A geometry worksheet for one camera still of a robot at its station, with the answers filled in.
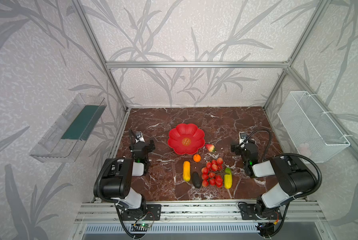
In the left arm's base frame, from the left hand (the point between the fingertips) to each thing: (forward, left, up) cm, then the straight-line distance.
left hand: (144, 134), depth 94 cm
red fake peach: (-6, -42, -5) cm, 43 cm away
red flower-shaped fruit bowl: (+3, -27, -9) cm, 28 cm away
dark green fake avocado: (-26, -33, -4) cm, 42 cm away
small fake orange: (-13, -33, -6) cm, 36 cm away
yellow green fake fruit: (-26, -50, -4) cm, 56 cm away
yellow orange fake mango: (-21, -27, -6) cm, 35 cm away
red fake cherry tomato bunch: (-23, -41, -5) cm, 47 cm away
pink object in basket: (-17, -85, +13) cm, 88 cm away
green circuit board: (-47, -6, -8) cm, 48 cm away
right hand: (+1, -62, -1) cm, 62 cm away
